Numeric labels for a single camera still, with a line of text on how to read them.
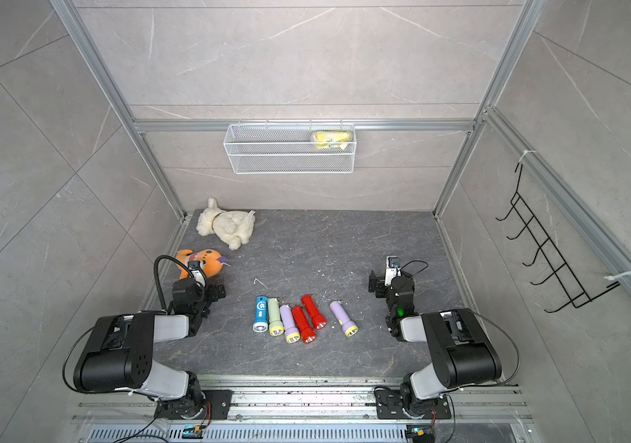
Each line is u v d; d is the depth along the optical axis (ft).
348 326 2.78
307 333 2.73
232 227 3.32
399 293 2.28
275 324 2.80
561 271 2.06
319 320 2.82
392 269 2.61
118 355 1.47
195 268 2.67
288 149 3.30
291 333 2.74
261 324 2.80
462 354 1.45
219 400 2.44
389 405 2.39
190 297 2.39
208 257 3.15
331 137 2.77
